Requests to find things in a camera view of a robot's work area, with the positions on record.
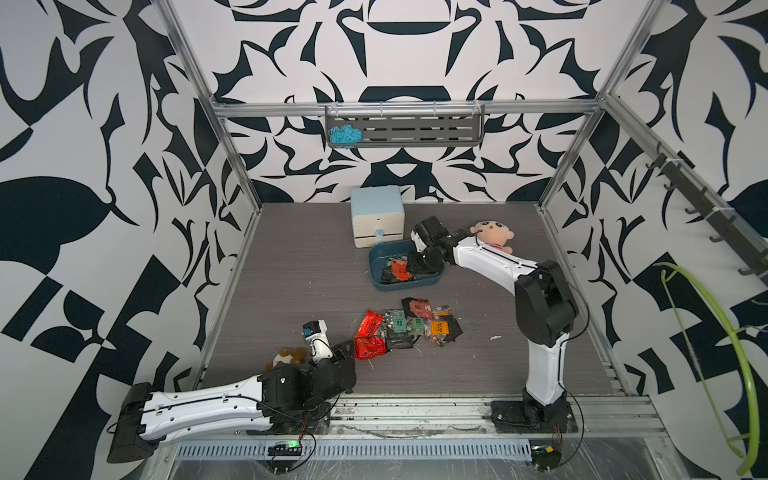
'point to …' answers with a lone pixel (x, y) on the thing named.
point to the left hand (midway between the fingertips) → (351, 341)
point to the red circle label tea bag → (399, 269)
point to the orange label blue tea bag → (443, 326)
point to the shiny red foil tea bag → (369, 325)
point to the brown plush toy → (285, 356)
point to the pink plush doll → (494, 233)
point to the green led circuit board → (293, 448)
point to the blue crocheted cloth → (345, 135)
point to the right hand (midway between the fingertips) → (405, 262)
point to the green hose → (752, 458)
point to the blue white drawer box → (376, 207)
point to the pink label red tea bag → (421, 308)
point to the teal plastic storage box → (378, 255)
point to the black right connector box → (545, 458)
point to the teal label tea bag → (401, 331)
